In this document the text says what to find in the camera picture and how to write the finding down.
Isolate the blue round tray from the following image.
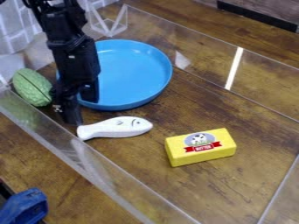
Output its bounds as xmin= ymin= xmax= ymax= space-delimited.
xmin=52 ymin=39 xmax=173 ymax=111

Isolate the white checkered cloth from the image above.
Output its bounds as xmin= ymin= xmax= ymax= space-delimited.
xmin=0 ymin=0 xmax=45 ymax=55

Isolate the yellow toy butter block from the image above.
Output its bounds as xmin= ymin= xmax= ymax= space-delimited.
xmin=164 ymin=128 xmax=237 ymax=167

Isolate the white toy fish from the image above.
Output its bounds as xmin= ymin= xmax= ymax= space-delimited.
xmin=77 ymin=116 xmax=153 ymax=141

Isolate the clear acrylic enclosure wall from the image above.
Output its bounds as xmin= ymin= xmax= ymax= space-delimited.
xmin=0 ymin=0 xmax=299 ymax=224

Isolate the green textured toy vegetable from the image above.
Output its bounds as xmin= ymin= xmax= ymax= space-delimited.
xmin=13 ymin=68 xmax=52 ymax=107

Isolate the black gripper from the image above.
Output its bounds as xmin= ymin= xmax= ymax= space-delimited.
xmin=22 ymin=0 xmax=100 ymax=126

